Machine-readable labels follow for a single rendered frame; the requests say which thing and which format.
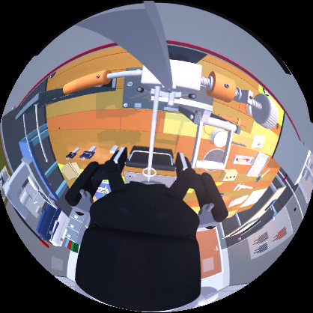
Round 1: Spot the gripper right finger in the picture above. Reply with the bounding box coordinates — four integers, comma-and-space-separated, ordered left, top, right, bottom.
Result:
168, 152, 229, 223

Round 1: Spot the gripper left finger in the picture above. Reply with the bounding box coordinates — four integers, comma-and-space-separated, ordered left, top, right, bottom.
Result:
65, 146, 129, 207

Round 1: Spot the black sample clip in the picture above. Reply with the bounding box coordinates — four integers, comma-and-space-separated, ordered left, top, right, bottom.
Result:
124, 145, 175, 174

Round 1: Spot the white hook rod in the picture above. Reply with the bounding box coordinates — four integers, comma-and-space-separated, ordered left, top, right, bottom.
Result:
142, 85, 161, 183

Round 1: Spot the white knurled tare knob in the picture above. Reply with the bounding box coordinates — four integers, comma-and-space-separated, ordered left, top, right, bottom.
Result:
246, 93, 279, 130

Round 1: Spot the white balance body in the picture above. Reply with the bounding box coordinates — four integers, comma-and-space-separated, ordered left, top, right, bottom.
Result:
122, 59, 214, 111

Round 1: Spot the tan cardboard box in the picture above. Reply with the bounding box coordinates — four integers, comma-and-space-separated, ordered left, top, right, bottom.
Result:
61, 161, 82, 181

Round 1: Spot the tan block with holes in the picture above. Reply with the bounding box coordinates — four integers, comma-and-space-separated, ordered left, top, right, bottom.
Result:
219, 168, 238, 181

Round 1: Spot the white paper sheet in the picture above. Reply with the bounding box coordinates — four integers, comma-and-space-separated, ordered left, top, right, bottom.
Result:
228, 194, 249, 208
240, 187, 268, 208

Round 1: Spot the grey half-round plate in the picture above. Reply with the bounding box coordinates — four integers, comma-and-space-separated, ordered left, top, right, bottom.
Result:
203, 148, 226, 166

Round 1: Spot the white tray with red strip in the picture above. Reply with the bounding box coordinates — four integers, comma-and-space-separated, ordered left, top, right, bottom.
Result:
233, 154, 255, 165

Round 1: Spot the grey drawer unit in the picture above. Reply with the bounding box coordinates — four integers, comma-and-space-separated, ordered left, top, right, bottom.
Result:
65, 209, 88, 241

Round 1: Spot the white rectangular plate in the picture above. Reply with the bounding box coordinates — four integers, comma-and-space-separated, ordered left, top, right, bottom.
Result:
246, 151, 271, 177

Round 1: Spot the white round disc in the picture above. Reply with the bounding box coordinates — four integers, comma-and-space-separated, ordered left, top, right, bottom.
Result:
210, 128, 228, 148

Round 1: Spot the dark blue box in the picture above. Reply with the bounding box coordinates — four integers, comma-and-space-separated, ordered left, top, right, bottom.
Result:
35, 204, 61, 241

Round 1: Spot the orange cabinet door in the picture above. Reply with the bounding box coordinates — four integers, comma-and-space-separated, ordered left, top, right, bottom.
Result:
195, 226, 223, 279

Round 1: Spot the white machine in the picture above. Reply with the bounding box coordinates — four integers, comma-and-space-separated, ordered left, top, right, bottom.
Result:
4, 156, 57, 221

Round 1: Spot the blue bin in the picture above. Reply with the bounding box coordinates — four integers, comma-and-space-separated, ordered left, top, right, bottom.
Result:
18, 121, 66, 201

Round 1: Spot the small white card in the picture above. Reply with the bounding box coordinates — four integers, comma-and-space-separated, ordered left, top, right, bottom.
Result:
251, 134, 266, 150

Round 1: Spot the white poster with striped marks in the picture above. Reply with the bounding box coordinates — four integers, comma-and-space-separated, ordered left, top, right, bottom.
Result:
246, 220, 295, 261

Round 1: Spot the yellow paper sheet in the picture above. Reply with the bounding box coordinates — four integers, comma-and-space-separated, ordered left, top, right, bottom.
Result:
162, 112, 201, 141

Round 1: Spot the grey threaded rod block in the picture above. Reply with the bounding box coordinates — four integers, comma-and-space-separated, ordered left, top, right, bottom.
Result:
234, 88, 263, 111

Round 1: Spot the orange cylinder counterweight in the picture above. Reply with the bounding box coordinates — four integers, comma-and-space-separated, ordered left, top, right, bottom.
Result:
206, 70, 237, 103

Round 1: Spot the grey fan-shaped scale plate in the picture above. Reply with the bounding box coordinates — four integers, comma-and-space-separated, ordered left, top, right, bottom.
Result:
74, 0, 174, 91

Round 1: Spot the dark grey bracket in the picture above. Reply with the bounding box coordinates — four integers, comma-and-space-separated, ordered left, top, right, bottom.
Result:
177, 104, 201, 124

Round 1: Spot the orange lever handle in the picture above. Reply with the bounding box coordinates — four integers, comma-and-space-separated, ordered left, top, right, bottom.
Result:
62, 69, 144, 96

